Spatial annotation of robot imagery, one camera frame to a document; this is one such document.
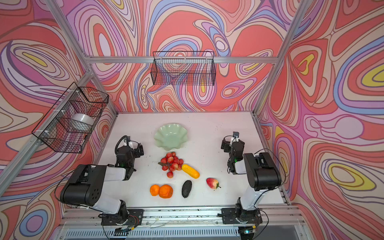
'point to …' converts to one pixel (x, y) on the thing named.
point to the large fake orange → (165, 191)
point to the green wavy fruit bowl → (171, 136)
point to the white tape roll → (82, 122)
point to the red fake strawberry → (213, 183)
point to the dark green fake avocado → (186, 188)
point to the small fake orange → (154, 189)
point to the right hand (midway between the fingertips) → (232, 141)
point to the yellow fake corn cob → (190, 171)
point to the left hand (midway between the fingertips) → (134, 143)
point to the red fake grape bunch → (171, 163)
